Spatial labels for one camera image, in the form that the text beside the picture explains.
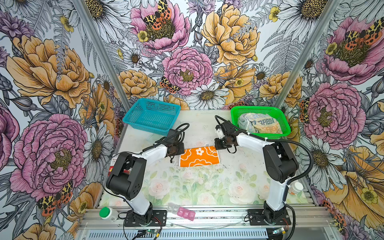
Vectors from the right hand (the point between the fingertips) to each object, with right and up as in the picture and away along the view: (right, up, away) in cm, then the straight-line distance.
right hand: (216, 149), depth 96 cm
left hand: (-22, -2, -2) cm, 23 cm away
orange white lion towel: (-11, -4, -1) cm, 12 cm away
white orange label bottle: (+38, -16, -19) cm, 45 cm away
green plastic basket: (+19, +26, +19) cm, 37 cm away
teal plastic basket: (-46, +22, +24) cm, 57 cm away
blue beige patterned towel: (+28, +17, +7) cm, 33 cm away
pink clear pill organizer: (-24, -26, -19) cm, 40 cm away
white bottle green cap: (-52, -24, -27) cm, 64 cm away
